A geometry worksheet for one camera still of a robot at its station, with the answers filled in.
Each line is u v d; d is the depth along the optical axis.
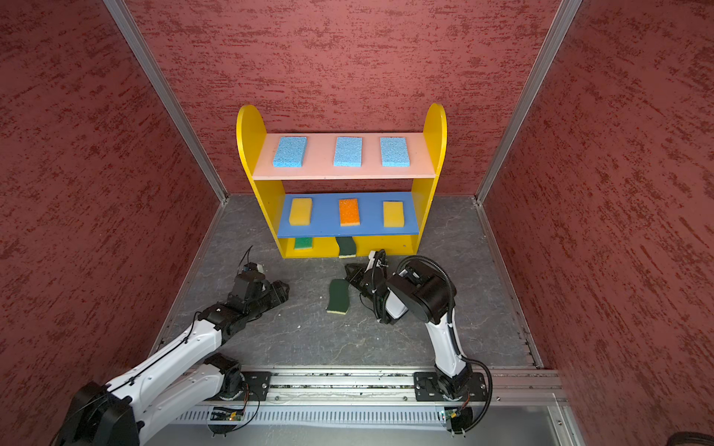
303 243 1.02
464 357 0.62
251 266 0.78
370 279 0.74
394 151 0.75
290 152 0.74
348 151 0.75
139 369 0.45
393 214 0.94
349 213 0.95
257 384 0.74
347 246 1.00
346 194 0.99
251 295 0.66
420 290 0.56
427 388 0.74
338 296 0.91
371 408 0.71
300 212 0.96
